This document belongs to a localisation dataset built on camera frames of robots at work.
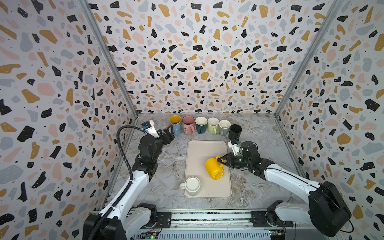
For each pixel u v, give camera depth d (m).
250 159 0.65
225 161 0.77
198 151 1.01
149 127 0.66
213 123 1.07
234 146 0.78
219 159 0.80
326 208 0.41
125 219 0.44
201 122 1.08
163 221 0.73
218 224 0.73
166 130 0.69
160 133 0.67
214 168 0.83
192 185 0.78
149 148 0.56
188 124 1.01
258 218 0.75
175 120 1.05
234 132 1.00
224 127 1.01
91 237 0.35
